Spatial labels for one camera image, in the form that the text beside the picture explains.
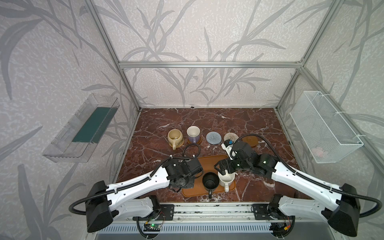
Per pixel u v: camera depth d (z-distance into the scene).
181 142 0.96
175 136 1.00
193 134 1.00
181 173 0.52
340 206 0.39
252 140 1.00
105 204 0.39
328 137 0.62
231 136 1.05
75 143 0.63
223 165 0.66
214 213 0.75
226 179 0.77
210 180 0.83
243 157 0.58
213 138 1.02
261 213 0.74
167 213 0.74
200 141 1.00
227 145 0.68
